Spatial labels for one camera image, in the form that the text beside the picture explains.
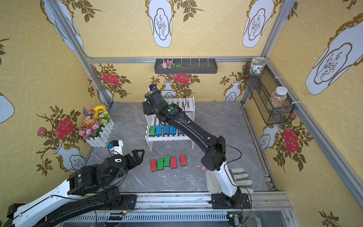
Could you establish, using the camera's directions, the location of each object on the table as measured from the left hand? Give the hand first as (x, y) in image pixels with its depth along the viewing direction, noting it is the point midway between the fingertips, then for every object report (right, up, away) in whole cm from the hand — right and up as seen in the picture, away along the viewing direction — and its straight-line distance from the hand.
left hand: (135, 153), depth 70 cm
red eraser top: (+5, -12, +16) cm, 21 cm away
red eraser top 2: (+23, -9, +20) cm, 32 cm away
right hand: (+8, +28, +10) cm, 31 cm away
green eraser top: (+10, -11, +17) cm, 22 cm away
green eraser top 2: (+13, -10, +18) cm, 24 cm away
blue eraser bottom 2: (+13, +10, +18) cm, 24 cm away
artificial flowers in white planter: (-29, +12, +16) cm, 35 cm away
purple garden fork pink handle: (+35, -13, +14) cm, 40 cm away
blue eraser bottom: (+8, +10, +18) cm, 22 cm away
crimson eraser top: (+18, -10, +17) cm, 27 cm away
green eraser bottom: (+5, +9, +16) cm, 19 cm away
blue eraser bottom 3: (+22, +8, +16) cm, 28 cm away
